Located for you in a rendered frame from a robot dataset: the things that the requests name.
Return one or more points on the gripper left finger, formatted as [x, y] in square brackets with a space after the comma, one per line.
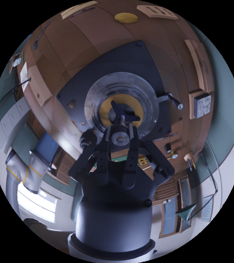
[102, 160]

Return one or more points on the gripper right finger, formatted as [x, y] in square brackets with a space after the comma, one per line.
[132, 160]

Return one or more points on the brass centre disc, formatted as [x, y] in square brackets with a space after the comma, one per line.
[105, 109]

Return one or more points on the dark three-lobe clamp knob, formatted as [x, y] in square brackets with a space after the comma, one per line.
[115, 106]

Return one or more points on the small brass bush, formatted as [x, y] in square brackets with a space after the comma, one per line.
[71, 103]

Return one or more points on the steel clamp lever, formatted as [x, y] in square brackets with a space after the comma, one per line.
[172, 100]

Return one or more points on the round steel die plate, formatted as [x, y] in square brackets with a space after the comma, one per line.
[121, 84]

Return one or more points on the dark staking set base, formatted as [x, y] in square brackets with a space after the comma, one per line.
[119, 59]

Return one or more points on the wooden punch rack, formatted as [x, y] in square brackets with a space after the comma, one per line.
[156, 12]

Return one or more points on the yellow box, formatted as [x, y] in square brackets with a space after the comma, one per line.
[143, 160]

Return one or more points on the black round knob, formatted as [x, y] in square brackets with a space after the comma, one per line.
[87, 139]

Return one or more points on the small black cylinder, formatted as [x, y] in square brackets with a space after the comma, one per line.
[167, 148]

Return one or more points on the wooden drawer cabinet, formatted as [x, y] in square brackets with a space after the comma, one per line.
[64, 168]

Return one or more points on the steel tweezers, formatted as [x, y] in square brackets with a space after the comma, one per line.
[166, 136]

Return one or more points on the small brass cylinder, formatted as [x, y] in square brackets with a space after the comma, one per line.
[174, 154]

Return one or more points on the wooden glass door cabinet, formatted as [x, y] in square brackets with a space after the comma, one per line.
[170, 215]

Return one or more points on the green desk lamp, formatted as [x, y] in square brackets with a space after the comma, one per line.
[185, 212]

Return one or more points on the window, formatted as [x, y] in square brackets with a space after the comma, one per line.
[37, 202]

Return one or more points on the grey box on wooden base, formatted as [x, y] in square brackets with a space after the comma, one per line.
[202, 105]

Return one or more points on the light wooden block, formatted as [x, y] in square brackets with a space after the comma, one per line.
[40, 86]

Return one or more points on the grey drawer cabinet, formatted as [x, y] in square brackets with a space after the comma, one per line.
[10, 121]

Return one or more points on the black pen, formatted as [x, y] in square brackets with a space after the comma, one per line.
[23, 83]

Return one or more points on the white paper sheet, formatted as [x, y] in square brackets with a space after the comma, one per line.
[24, 76]

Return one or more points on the long wooden tray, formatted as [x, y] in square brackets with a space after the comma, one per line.
[199, 63]

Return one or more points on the dark slim hand tool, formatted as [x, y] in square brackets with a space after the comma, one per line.
[42, 33]

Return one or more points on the yellow round pad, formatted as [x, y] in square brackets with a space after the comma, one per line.
[126, 17]

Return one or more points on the dark slim tool on mat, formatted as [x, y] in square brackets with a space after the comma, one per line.
[82, 12]

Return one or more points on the cream bench mat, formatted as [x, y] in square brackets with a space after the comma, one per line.
[71, 10]

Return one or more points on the wall poster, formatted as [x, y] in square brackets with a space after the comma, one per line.
[207, 208]

